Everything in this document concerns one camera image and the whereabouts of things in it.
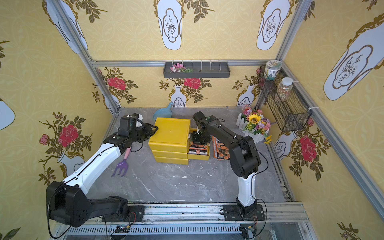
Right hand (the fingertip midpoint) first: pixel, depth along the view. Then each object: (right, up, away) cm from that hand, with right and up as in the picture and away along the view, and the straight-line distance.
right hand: (199, 140), depth 93 cm
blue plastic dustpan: (-27, +19, +24) cm, 41 cm away
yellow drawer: (-2, -8, -9) cm, 12 cm away
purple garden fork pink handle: (-44, -13, -7) cm, 47 cm away
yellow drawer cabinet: (-16, 0, -16) cm, 22 cm away
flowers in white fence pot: (+30, +10, -7) cm, 33 cm away
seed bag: (+13, -7, +2) cm, 15 cm away
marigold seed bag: (-1, -5, -5) cm, 7 cm away
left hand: (-27, +7, -9) cm, 29 cm away
